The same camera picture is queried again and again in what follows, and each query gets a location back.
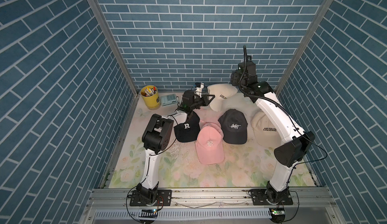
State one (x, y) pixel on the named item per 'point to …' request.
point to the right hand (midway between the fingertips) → (241, 74)
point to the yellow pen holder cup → (149, 93)
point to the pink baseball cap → (209, 144)
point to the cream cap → (220, 91)
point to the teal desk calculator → (169, 99)
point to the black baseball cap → (188, 131)
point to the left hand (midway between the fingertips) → (218, 97)
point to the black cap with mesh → (234, 126)
